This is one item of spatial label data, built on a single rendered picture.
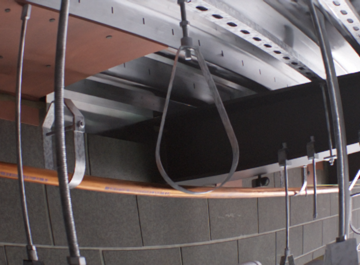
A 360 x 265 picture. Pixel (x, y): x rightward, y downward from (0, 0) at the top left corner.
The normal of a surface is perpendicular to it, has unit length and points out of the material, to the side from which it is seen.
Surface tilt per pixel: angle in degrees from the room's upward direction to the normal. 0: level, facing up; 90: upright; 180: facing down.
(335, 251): 57
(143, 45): 180
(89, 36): 180
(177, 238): 90
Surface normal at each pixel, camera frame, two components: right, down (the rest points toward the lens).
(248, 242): 0.83, -0.18
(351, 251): -0.14, -0.69
